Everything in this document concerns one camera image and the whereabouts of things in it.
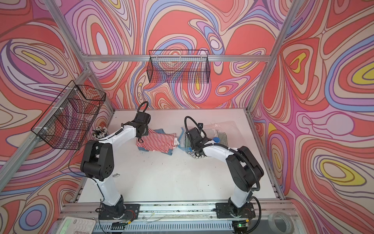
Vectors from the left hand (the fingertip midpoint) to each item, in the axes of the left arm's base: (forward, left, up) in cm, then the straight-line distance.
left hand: (142, 130), depth 97 cm
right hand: (-7, -39, -3) cm, 40 cm away
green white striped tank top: (0, -52, -6) cm, 52 cm away
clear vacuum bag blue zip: (+4, -59, -7) cm, 59 cm away
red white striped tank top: (-7, -17, -5) cm, 19 cm away
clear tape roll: (-51, -79, -6) cm, 94 cm away
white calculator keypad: (-52, +24, -7) cm, 57 cm away
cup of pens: (-8, +21, +9) cm, 24 cm away
